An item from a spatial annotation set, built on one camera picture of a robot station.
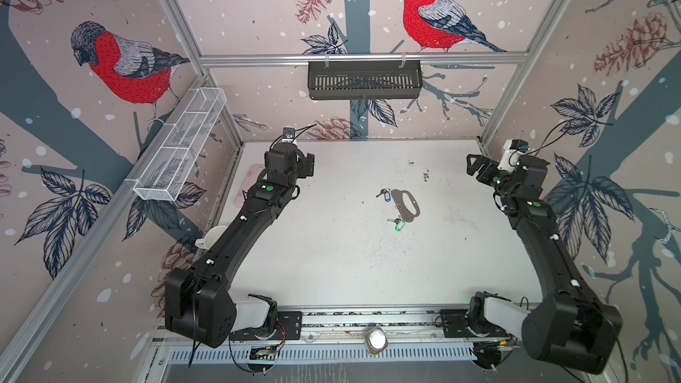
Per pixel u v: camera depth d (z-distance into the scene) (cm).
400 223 95
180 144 79
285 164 58
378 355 70
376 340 63
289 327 73
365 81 106
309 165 75
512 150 68
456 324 73
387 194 103
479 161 71
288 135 68
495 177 69
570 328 39
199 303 39
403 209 98
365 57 93
